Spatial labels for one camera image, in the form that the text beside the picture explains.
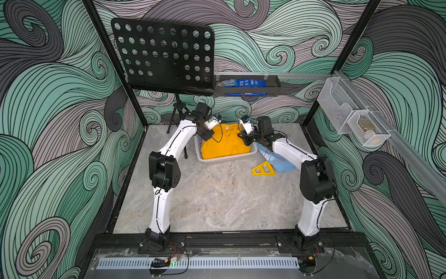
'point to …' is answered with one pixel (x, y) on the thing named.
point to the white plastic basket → (198, 140)
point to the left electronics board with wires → (158, 266)
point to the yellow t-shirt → (225, 142)
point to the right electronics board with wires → (307, 264)
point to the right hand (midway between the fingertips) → (243, 132)
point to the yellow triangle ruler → (264, 168)
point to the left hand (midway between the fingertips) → (209, 131)
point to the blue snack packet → (251, 83)
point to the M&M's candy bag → (227, 83)
